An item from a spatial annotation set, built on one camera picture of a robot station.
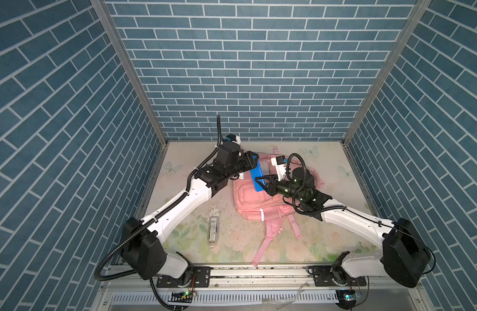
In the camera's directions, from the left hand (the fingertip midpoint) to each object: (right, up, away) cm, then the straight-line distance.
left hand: (262, 158), depth 76 cm
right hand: (-2, -9, -1) cm, 9 cm away
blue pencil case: (-3, -6, +2) cm, 7 cm away
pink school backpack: (-4, -21, +12) cm, 24 cm away
